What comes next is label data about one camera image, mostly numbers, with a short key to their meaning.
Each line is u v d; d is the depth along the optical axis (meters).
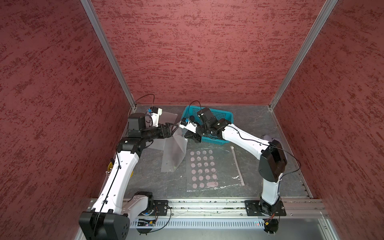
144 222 0.72
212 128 0.64
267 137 1.01
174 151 0.88
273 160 0.48
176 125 0.69
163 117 1.14
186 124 0.70
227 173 0.89
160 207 0.74
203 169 0.88
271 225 0.70
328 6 0.71
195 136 0.72
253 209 0.74
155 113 0.64
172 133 0.66
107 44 0.85
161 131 0.62
